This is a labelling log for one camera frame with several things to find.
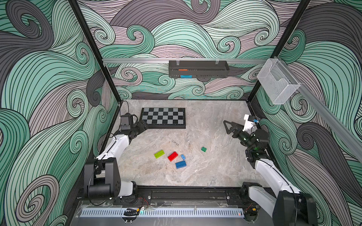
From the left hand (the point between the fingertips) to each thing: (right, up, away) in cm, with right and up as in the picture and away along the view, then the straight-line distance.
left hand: (143, 125), depth 89 cm
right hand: (+52, +3, -11) cm, 53 cm away
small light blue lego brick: (+26, -21, -2) cm, 33 cm away
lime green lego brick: (+11, -19, +1) cm, 22 cm away
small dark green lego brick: (+40, -17, +2) cm, 43 cm away
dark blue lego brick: (+24, -23, -6) cm, 34 cm away
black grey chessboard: (+12, +4, +14) cm, 19 cm away
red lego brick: (+20, -20, -2) cm, 28 cm away
